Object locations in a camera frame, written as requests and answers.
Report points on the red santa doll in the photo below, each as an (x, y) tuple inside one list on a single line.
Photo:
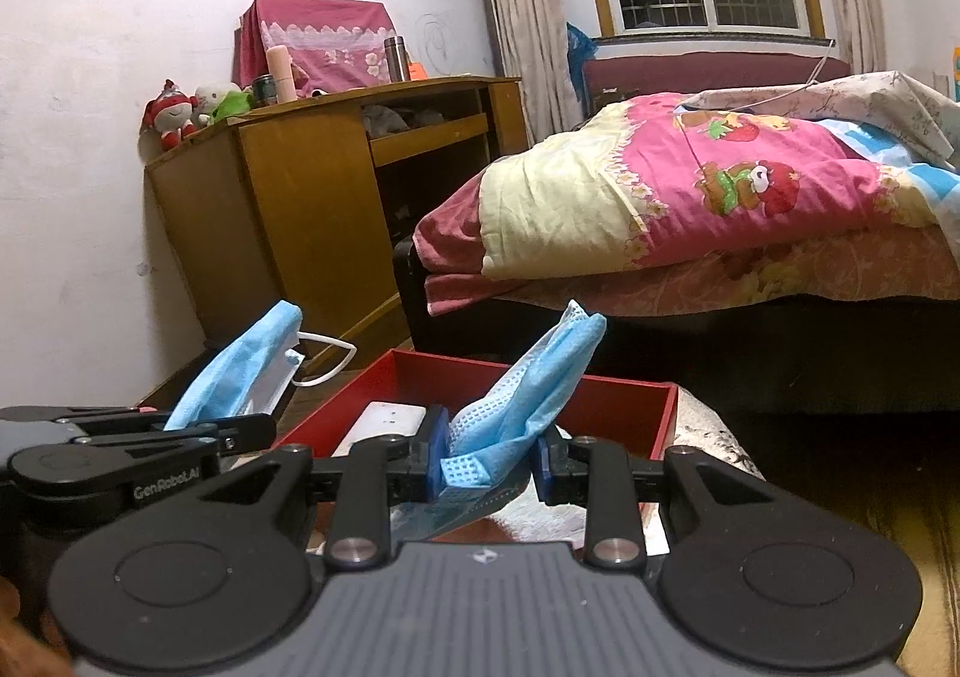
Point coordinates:
[(171, 114)]

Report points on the pink cylinder bottle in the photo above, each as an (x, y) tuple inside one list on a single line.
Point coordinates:
[(280, 73)]

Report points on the maroon blanket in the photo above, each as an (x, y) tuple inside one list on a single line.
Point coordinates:
[(450, 234)]

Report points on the blue bag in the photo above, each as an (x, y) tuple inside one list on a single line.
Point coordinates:
[(579, 69)]

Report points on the red cardboard box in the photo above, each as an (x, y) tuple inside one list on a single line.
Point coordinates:
[(622, 414)]

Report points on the orange and blue box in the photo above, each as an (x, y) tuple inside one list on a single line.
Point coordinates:
[(956, 73)]

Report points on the teal cloth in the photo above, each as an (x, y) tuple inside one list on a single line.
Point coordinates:
[(442, 523)]

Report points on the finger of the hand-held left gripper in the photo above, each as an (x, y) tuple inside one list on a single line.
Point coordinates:
[(112, 413), (247, 431)]

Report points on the pink strawberry print quilt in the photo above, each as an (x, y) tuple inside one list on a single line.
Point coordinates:
[(675, 197)]

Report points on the dark metal can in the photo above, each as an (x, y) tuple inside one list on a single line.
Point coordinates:
[(262, 93)]

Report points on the white cat plush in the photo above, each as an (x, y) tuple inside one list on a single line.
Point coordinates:
[(210, 101)]

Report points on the pink floral bedsheet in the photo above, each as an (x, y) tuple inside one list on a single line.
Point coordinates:
[(750, 279)]

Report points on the wooden cabinet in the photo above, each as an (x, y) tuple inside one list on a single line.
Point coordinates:
[(300, 197)]

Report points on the white rectangular packet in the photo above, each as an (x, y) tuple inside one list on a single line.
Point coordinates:
[(379, 422)]

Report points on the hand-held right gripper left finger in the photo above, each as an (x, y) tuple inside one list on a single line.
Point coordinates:
[(433, 452)]

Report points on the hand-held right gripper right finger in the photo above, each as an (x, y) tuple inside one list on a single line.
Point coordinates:
[(546, 467)]

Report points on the dark wooden bed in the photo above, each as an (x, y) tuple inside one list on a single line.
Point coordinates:
[(750, 362)]

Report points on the green plush toy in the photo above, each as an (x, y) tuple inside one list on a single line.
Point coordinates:
[(234, 105)]

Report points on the pink cloth covered television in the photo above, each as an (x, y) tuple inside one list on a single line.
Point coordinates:
[(330, 39)]

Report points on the steel thermos flask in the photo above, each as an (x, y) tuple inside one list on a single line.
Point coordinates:
[(396, 58)]

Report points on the grey cloth in cabinet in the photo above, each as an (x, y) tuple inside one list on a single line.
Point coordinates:
[(405, 120)]

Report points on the person's left hand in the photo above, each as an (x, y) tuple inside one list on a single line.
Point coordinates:
[(11, 636)]

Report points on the blue face mask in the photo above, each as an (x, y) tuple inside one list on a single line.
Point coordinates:
[(540, 377), (240, 362)]

